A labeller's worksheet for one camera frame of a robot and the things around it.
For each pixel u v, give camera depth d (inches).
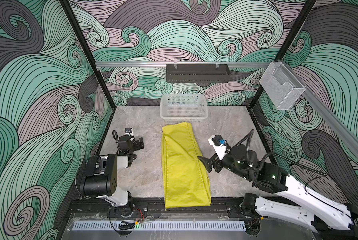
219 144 20.3
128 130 32.5
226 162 21.0
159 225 27.5
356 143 20.4
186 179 32.9
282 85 30.2
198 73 37.4
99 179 17.5
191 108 46.8
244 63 37.4
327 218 15.9
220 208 29.3
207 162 21.2
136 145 33.7
